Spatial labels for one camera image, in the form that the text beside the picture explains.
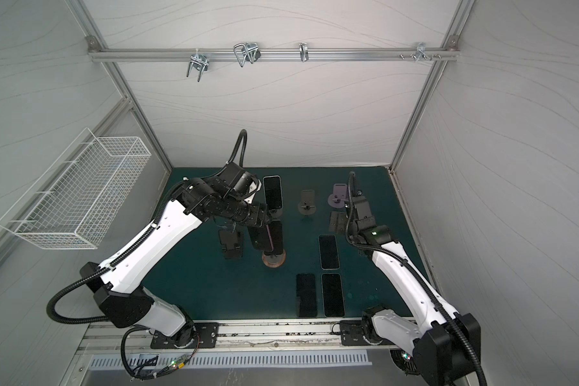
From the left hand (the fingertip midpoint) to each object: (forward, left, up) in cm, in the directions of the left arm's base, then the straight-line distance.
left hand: (266, 216), depth 70 cm
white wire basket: (+1, +55, +4) cm, 56 cm away
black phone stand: (+1, +15, -22) cm, 26 cm away
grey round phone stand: (+21, -13, -23) cm, 34 cm away
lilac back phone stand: (+25, -26, -24) cm, 44 cm away
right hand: (+8, -28, -9) cm, 30 cm away
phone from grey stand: (-15, -21, -25) cm, 36 cm away
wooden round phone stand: (-2, -1, -28) cm, 28 cm away
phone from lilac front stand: (+1, -21, -26) cm, 34 cm away
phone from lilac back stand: (-15, -12, -25) cm, 32 cm away
